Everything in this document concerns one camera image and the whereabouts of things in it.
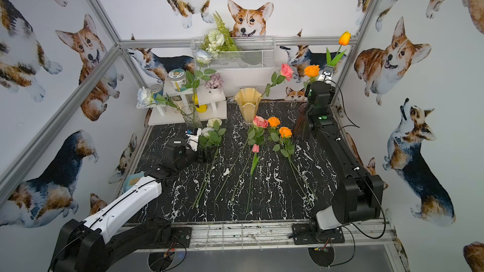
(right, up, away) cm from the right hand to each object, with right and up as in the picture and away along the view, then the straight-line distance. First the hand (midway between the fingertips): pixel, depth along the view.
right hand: (334, 76), depth 73 cm
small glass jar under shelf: (-66, -10, +14) cm, 69 cm away
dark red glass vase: (-6, -20, +30) cm, 37 cm away
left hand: (-52, -26, +9) cm, 59 cm away
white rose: (-75, -8, +3) cm, 76 cm away
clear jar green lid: (-68, +3, +17) cm, 70 cm away
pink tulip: (-31, -32, +24) cm, 51 cm away
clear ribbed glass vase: (-63, -16, +21) cm, 68 cm away
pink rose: (-17, +4, +10) cm, 20 cm away
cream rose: (-54, -29, +26) cm, 67 cm away
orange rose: (-14, -32, +25) cm, 43 cm away
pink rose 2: (-28, -19, +29) cm, 45 cm away
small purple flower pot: (-51, +1, +24) cm, 57 cm away
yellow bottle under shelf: (-62, -11, +37) cm, 73 cm away
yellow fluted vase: (-34, -6, +27) cm, 44 cm away
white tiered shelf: (-85, -11, +44) cm, 96 cm away
